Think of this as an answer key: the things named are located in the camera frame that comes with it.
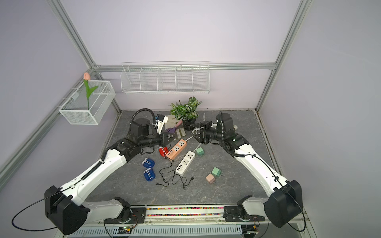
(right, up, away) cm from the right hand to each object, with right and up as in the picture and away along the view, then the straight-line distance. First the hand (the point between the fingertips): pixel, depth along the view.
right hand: (189, 127), depth 71 cm
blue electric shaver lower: (-24, -28, +14) cm, 39 cm away
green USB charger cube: (+6, -16, +24) cm, 30 cm away
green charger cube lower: (+15, -27, +15) cm, 34 cm away
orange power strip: (-8, -14, +25) cm, 30 cm away
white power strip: (-2, -21, +20) cm, 29 cm away
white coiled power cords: (+12, +1, -1) cm, 12 cm away
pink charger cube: (+12, -30, +13) cm, 35 cm away
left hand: (-6, -5, +2) cm, 8 cm away
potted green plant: (-2, +8, +17) cm, 19 cm away
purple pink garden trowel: (-13, -2, +34) cm, 37 cm away
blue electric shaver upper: (-26, -22, +18) cm, 38 cm away
